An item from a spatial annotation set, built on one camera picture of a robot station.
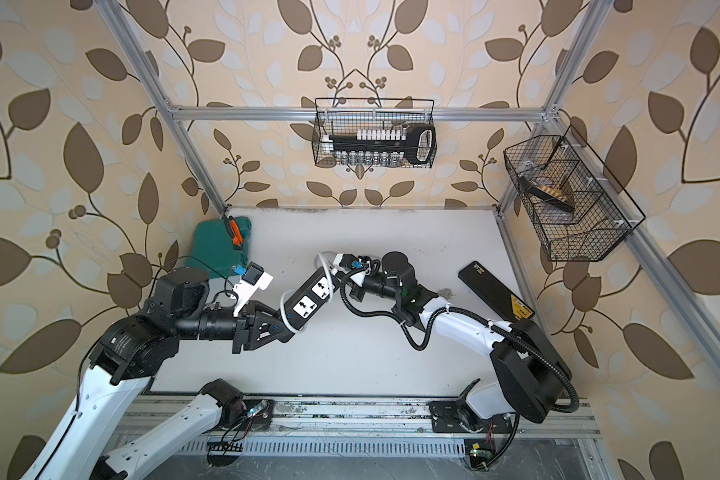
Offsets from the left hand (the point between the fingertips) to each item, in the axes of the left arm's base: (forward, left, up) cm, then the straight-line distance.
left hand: (285, 323), depth 56 cm
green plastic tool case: (+41, +41, -30) cm, 65 cm away
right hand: (+20, -7, -10) cm, 23 cm away
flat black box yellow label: (+29, -54, -31) cm, 68 cm away
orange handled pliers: (+44, +32, -28) cm, 60 cm away
